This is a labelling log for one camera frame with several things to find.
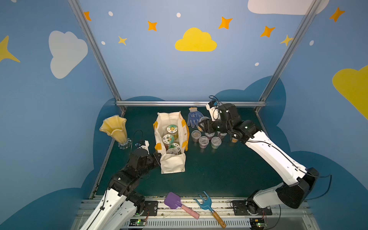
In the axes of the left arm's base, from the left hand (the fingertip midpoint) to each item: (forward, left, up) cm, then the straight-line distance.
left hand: (165, 154), depth 74 cm
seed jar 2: (+14, -20, +13) cm, 27 cm away
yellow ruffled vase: (+20, +34, -3) cm, 39 cm away
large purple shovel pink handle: (-18, -5, -19) cm, 27 cm away
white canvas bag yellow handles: (-1, -4, -5) cm, 6 cm away
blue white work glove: (+45, -17, -21) cm, 52 cm away
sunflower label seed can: (+25, -1, -11) cm, 27 cm away
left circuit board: (-28, +13, -19) cm, 36 cm away
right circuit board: (-27, -48, -19) cm, 59 cm away
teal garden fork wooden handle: (-20, -23, -18) cm, 35 cm away
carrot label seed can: (+16, +1, -11) cm, 19 cm away
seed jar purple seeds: (+22, -27, -13) cm, 37 cm away
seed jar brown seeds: (+22, -18, -14) cm, 31 cm away
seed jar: (+17, -23, -15) cm, 32 cm away
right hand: (+15, -22, +11) cm, 28 cm away
